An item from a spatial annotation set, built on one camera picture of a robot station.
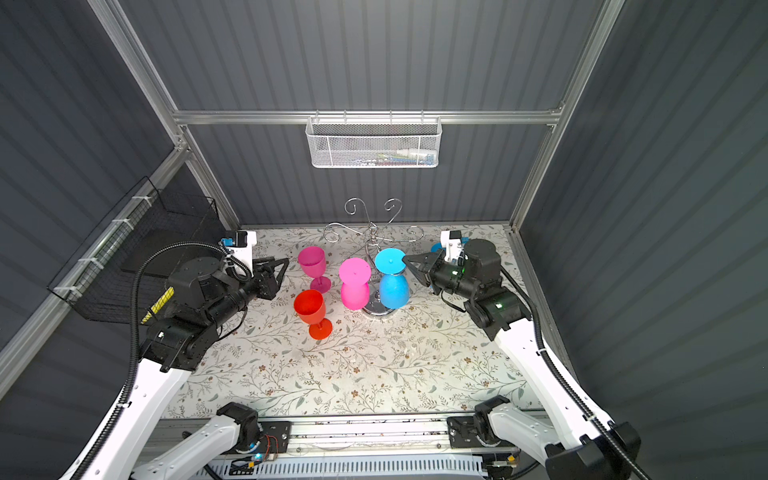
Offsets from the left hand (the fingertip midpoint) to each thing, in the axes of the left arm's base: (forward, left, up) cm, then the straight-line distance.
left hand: (279, 259), depth 66 cm
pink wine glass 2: (-1, -16, -5) cm, 17 cm away
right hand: (-2, -28, 0) cm, 28 cm away
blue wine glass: (-3, -26, -9) cm, 28 cm away
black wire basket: (-2, +39, -2) cm, 39 cm away
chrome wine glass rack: (+8, -21, -3) cm, 23 cm away
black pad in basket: (+11, +38, -6) cm, 40 cm away
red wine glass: (-2, -4, -19) cm, 19 cm away
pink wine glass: (+16, -2, -21) cm, 27 cm away
